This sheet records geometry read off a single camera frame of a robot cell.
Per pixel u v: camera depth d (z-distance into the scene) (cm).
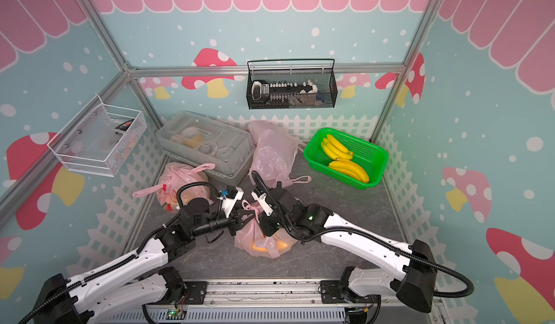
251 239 72
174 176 85
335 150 107
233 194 63
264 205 62
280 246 74
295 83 92
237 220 63
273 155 92
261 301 74
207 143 94
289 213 53
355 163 108
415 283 38
